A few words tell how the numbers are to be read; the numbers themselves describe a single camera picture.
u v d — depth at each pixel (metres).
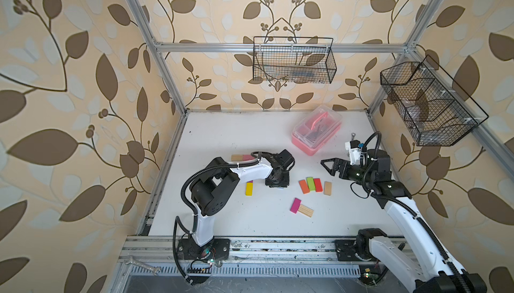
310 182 0.91
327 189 0.90
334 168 0.68
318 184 0.91
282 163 0.73
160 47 0.91
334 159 0.69
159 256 0.74
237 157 0.99
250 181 0.59
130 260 0.72
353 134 1.09
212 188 0.49
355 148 0.70
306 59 0.96
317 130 1.04
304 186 0.91
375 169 0.59
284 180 0.82
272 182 0.81
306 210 0.83
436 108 0.73
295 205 0.85
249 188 0.91
